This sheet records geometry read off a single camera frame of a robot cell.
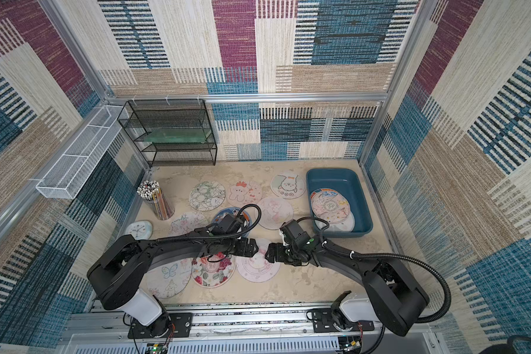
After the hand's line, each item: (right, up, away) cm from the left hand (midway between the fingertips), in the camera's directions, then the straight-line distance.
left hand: (251, 249), depth 88 cm
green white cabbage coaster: (-23, +20, +20) cm, 36 cm away
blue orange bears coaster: (+34, +20, +17) cm, 44 cm away
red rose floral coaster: (-14, -7, -3) cm, 16 cm away
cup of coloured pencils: (-39, +22, -1) cm, 45 cm away
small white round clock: (-47, +6, +6) cm, 48 cm away
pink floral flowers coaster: (+35, +16, +14) cm, 41 cm away
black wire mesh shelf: (-36, +48, +10) cm, 61 cm away
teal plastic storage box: (+45, +27, +21) cm, 56 cm away
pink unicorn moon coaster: (+9, +13, +13) cm, 21 cm away
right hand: (+10, -3, -3) cm, 11 cm away
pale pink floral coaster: (-30, +9, +11) cm, 33 cm away
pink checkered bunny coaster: (-5, +22, +21) cm, 31 cm away
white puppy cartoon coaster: (+16, +25, +24) cm, 38 cm away
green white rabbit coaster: (+39, +8, +7) cm, 41 cm away
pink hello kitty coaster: (+2, -6, -3) cm, 7 cm away
